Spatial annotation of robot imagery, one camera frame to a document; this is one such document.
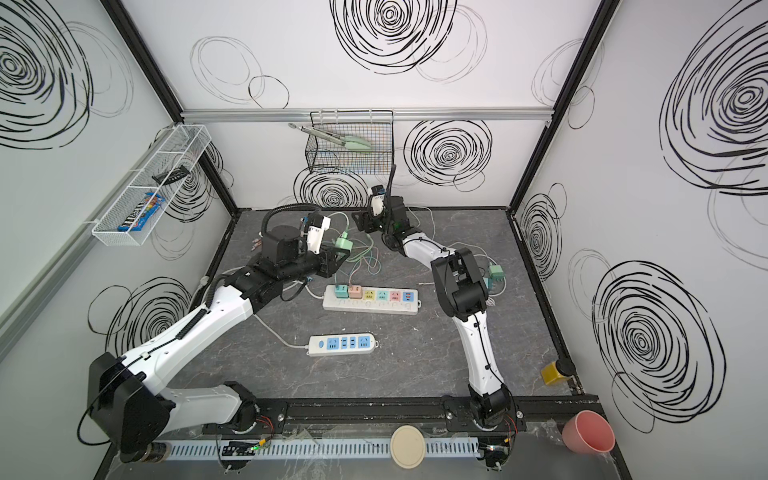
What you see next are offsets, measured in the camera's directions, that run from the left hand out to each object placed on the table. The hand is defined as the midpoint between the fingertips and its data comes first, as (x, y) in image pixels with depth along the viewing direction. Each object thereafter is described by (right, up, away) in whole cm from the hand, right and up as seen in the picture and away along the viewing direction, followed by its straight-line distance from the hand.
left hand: (348, 252), depth 75 cm
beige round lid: (+14, -42, -11) cm, 45 cm away
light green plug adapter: (-1, +2, -1) cm, 3 cm away
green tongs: (-2, +33, +17) cm, 37 cm away
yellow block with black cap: (+52, -29, -2) cm, 60 cm away
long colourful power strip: (+14, -16, +17) cm, 27 cm away
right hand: (+1, +13, +24) cm, 27 cm away
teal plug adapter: (-4, -13, +14) cm, 19 cm away
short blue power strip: (-3, -26, +8) cm, 28 cm away
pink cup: (+52, -38, -12) cm, 66 cm away
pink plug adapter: (0, -13, +14) cm, 19 cm away
